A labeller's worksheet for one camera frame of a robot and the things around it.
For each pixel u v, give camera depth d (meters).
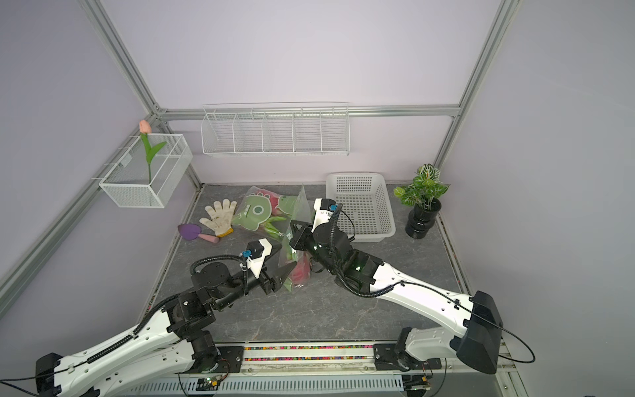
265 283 0.56
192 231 1.06
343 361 0.74
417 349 0.61
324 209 0.60
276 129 1.00
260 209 0.99
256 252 0.53
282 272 0.60
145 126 0.83
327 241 0.47
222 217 1.09
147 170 0.81
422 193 0.83
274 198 1.02
